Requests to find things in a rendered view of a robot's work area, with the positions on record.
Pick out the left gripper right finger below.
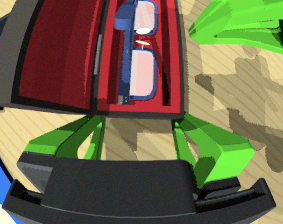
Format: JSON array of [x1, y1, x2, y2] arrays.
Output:
[[171, 111, 255, 193]]

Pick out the blue glasses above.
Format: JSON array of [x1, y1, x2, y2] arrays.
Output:
[[114, 0, 157, 105]]

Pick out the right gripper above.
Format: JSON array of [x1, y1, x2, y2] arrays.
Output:
[[188, 0, 283, 55]]

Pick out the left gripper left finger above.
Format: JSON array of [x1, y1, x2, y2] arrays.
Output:
[[23, 113, 106, 160]]

